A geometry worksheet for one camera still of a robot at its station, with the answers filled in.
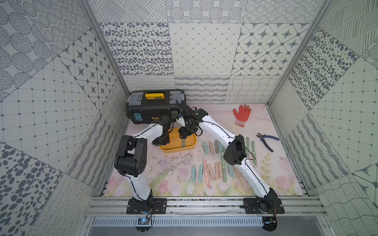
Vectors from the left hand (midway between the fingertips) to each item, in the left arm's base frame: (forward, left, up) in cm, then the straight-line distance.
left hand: (165, 142), depth 94 cm
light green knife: (-3, -58, -4) cm, 58 cm away
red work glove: (+27, -56, -4) cm, 62 cm away
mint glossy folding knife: (-1, -26, -4) cm, 27 cm away
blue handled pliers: (+9, -67, -4) cm, 68 cm away
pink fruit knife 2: (-16, -35, -4) cm, 39 cm away
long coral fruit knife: (-18, -27, -5) cm, 33 cm away
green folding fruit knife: (-15, -37, -4) cm, 41 cm away
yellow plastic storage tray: (+4, -6, -6) cm, 10 cm away
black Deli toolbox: (+21, +13, +12) cm, 28 cm away
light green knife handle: (+2, -55, -6) cm, 56 cm away
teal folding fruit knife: (-15, -41, -4) cm, 44 cm away
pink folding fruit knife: (-17, -30, -5) cm, 34 cm away
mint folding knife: (-16, -23, -4) cm, 29 cm away
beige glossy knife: (-1, -30, -4) cm, 31 cm away
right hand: (+3, -14, +4) cm, 15 cm away
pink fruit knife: (-12, -33, -4) cm, 36 cm away
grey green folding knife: (+4, -11, -6) cm, 14 cm away
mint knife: (-18, -19, -5) cm, 27 cm away
